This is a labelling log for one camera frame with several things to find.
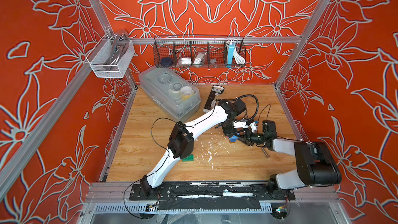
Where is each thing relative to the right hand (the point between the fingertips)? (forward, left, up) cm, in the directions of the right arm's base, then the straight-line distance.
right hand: (234, 136), depth 85 cm
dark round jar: (+40, +41, +21) cm, 61 cm away
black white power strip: (+34, +11, -10) cm, 37 cm away
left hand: (+2, +2, +2) cm, 4 cm away
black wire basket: (+47, +21, +25) cm, 57 cm away
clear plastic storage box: (+18, +33, +12) cm, 39 cm away
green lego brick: (-11, +25, -6) cm, 28 cm away
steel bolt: (-8, -18, -6) cm, 21 cm away
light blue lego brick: (-1, 0, -3) cm, 3 cm away
